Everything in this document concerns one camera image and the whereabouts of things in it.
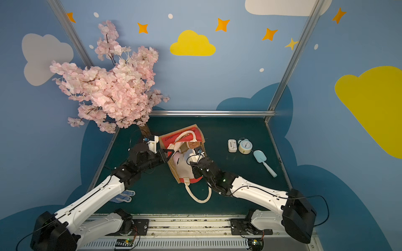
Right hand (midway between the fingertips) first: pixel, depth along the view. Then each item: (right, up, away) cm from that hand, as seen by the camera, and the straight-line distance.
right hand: (197, 158), depth 79 cm
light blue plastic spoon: (+41, -3, +21) cm, 46 cm away
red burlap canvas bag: (-10, +9, +4) cm, 14 cm away
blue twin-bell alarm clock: (+31, +5, +22) cm, 38 cm away
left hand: (-12, +5, -2) cm, 13 cm away
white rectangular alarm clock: (+23, +5, +25) cm, 34 cm away
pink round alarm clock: (-12, -2, +11) cm, 17 cm away
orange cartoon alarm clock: (-3, +6, +22) cm, 23 cm away
